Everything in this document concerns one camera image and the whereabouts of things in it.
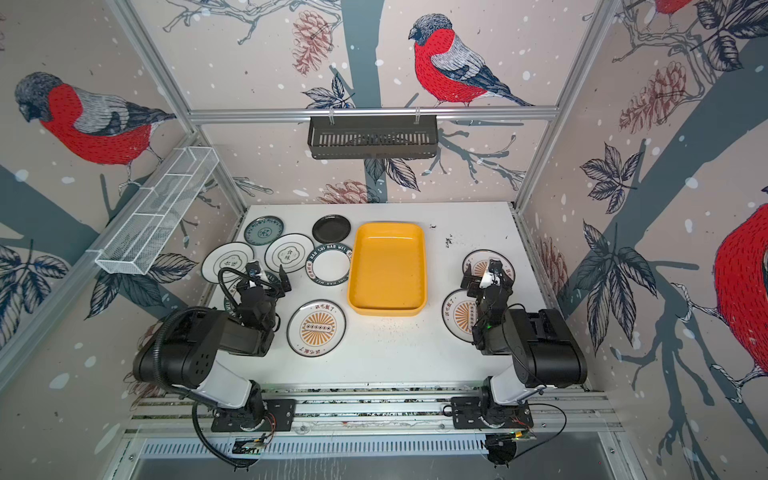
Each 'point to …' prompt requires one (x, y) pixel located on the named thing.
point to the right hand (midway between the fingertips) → (487, 264)
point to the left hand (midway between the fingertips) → (270, 263)
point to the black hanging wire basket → (373, 139)
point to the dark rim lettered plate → (329, 264)
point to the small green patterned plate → (263, 230)
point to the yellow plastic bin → (387, 270)
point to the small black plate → (331, 228)
